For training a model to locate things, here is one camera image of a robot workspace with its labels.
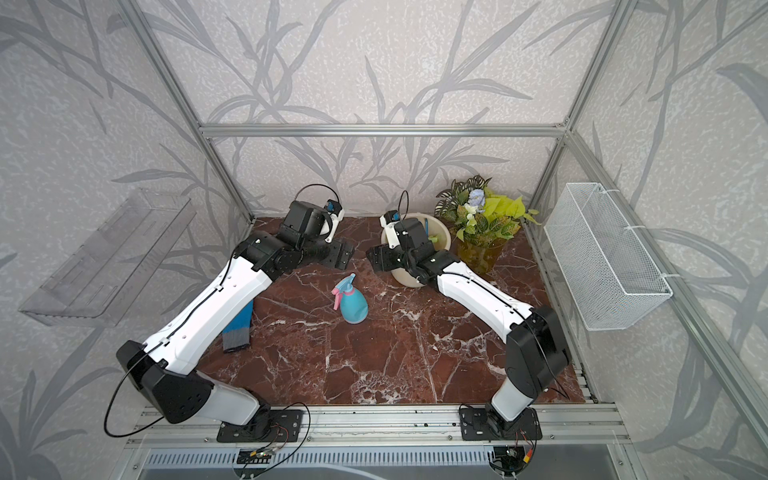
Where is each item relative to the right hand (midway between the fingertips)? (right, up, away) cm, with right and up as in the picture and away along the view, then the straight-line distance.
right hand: (377, 248), depth 82 cm
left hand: (-9, +1, -7) cm, 11 cm away
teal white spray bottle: (-7, -16, +3) cm, 18 cm away
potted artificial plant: (+32, +8, +9) cm, 35 cm away
